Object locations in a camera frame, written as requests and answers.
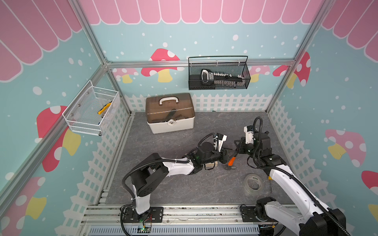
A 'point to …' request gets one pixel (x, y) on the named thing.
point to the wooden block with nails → (210, 164)
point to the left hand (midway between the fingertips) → (234, 154)
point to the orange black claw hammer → (230, 165)
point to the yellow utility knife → (104, 107)
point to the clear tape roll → (253, 183)
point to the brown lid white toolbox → (169, 113)
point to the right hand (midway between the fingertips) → (236, 140)
